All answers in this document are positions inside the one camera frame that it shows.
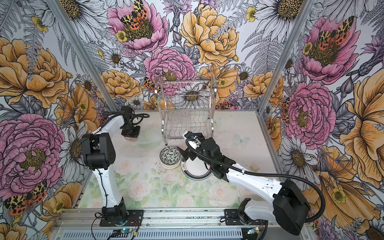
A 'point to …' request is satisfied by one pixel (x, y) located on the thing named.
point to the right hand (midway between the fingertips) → (186, 144)
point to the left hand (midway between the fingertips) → (134, 139)
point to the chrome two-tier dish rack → (187, 106)
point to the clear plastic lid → (150, 139)
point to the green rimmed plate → (196, 170)
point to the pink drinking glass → (130, 139)
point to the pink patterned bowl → (170, 155)
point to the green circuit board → (126, 230)
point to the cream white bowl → (170, 167)
